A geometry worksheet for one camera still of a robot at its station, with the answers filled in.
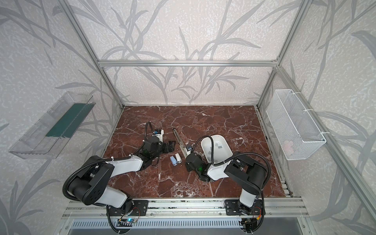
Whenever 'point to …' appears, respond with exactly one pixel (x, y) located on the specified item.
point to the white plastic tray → (221, 150)
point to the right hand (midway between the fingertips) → (188, 153)
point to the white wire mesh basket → (297, 134)
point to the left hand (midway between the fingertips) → (172, 137)
